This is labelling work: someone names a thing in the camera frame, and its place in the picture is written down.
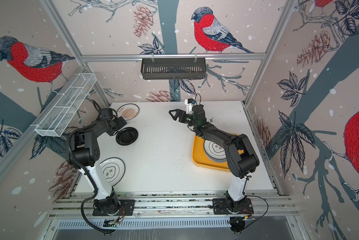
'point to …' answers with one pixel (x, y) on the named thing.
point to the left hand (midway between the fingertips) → (119, 123)
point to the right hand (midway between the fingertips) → (173, 114)
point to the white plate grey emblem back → (214, 151)
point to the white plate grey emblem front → (114, 170)
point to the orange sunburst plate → (129, 111)
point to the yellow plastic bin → (200, 158)
